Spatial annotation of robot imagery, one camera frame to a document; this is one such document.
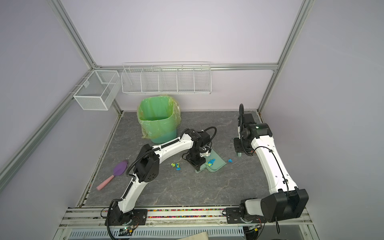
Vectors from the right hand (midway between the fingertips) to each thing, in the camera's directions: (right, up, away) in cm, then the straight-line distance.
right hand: (243, 148), depth 76 cm
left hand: (-24, -13, +7) cm, 28 cm away
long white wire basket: (-44, +44, +23) cm, 67 cm away
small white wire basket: (-88, +34, +21) cm, 97 cm away
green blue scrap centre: (-37, -13, +15) cm, 42 cm away
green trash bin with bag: (-51, +18, +29) cm, 61 cm away
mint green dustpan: (-14, -11, +15) cm, 24 cm away
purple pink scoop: (-72, -15, +15) cm, 75 cm away
